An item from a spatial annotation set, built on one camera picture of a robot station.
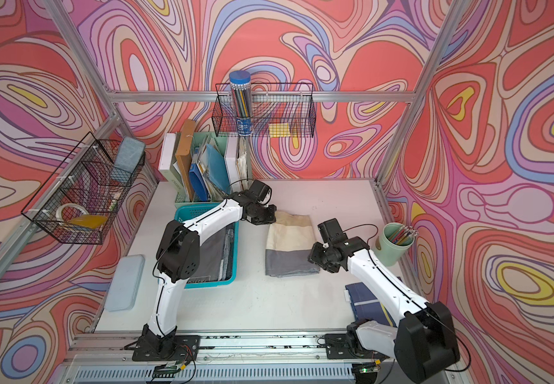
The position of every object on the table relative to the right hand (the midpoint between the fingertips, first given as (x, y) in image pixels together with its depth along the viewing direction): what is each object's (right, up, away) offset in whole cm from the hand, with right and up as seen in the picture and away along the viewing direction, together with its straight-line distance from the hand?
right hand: (315, 265), depth 82 cm
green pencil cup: (+29, +8, +2) cm, 30 cm away
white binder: (-32, +40, +11) cm, 53 cm away
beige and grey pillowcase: (-9, +6, +14) cm, 17 cm away
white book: (-54, +39, +5) cm, 67 cm away
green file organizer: (-46, +28, +21) cm, 57 cm away
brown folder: (-46, +39, +1) cm, 60 cm away
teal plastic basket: (-52, +18, +15) cm, 57 cm away
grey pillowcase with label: (-36, +2, +4) cm, 36 cm away
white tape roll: (-75, +20, -16) cm, 79 cm away
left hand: (-13, +15, +13) cm, 24 cm away
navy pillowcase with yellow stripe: (+18, -14, 0) cm, 23 cm away
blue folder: (-39, +36, +18) cm, 56 cm away
